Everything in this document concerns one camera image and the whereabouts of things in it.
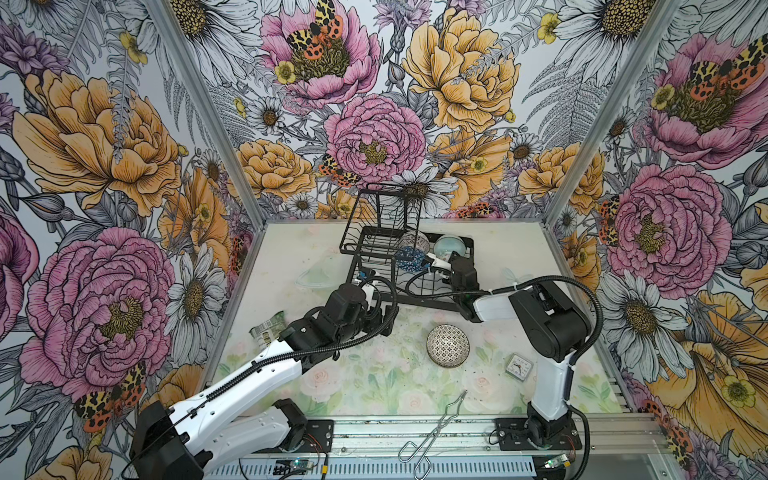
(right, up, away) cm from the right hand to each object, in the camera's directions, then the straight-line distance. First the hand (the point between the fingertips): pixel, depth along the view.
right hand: (460, 257), depth 99 cm
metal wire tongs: (-18, -46, -26) cm, 56 cm away
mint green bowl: (-3, +4, +8) cm, 10 cm away
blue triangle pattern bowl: (-17, 0, -20) cm, 26 cm away
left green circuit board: (-45, -48, -28) cm, 72 cm away
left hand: (-26, -14, -22) cm, 37 cm away
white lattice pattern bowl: (-17, +6, +6) cm, 19 cm away
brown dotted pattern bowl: (-6, -25, -12) cm, 28 cm away
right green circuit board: (+17, -47, -28) cm, 57 cm away
